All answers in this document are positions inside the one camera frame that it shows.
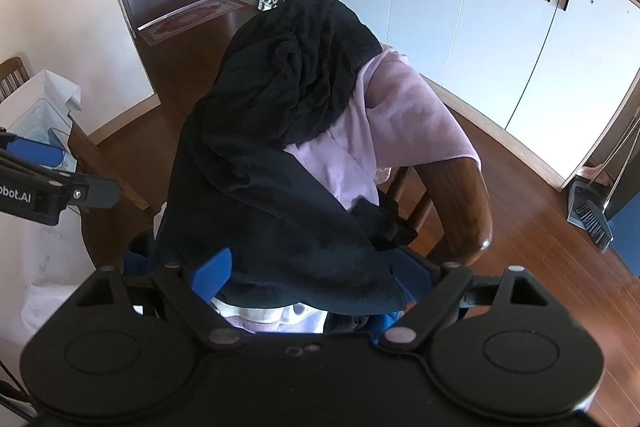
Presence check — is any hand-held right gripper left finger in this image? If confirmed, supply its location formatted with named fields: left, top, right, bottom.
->
left=75, top=248, right=247, bottom=352

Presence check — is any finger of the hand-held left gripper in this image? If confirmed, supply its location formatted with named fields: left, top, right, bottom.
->
left=0, top=132, right=68, bottom=174
left=47, top=174, right=122, bottom=214

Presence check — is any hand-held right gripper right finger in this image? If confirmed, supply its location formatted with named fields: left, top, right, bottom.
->
left=375, top=247, right=553, bottom=351

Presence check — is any black garment with white logo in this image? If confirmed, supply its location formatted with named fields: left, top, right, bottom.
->
left=152, top=107, right=420, bottom=314

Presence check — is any printed white tablecloth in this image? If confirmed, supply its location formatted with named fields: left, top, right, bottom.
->
left=0, top=69, right=168, bottom=360

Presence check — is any blue garment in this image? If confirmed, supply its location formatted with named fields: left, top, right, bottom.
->
left=122, top=232, right=162, bottom=279

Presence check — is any wooden dining chair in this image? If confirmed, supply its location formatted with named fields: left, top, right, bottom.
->
left=0, top=57, right=34, bottom=104
left=375, top=155, right=494, bottom=266

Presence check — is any lilac shirt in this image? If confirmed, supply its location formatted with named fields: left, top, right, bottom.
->
left=210, top=46, right=482, bottom=336

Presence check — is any grey dustpan with brush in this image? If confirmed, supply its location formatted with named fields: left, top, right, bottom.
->
left=575, top=142, right=633, bottom=254

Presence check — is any red patterned rug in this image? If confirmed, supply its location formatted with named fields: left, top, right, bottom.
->
left=137, top=0, right=247, bottom=47

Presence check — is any blue box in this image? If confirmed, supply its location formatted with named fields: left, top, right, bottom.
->
left=611, top=202, right=640, bottom=279

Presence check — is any black crumpled garment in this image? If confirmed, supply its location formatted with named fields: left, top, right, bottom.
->
left=192, top=0, right=384, bottom=148

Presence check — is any white cabinet with stickers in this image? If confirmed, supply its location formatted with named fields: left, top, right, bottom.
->
left=335, top=0, right=640, bottom=182

